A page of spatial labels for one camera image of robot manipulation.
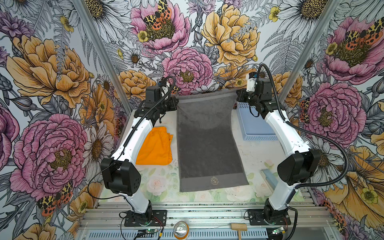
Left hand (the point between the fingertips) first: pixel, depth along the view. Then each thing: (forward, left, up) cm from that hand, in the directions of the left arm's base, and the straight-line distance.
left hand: (177, 104), depth 81 cm
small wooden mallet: (-52, -29, -29) cm, 66 cm away
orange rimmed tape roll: (-54, -3, -20) cm, 57 cm away
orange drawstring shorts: (-11, +15, -28) cm, 34 cm away
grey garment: (-12, -19, -32) cm, 39 cm away
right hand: (+4, -32, +3) cm, 33 cm away
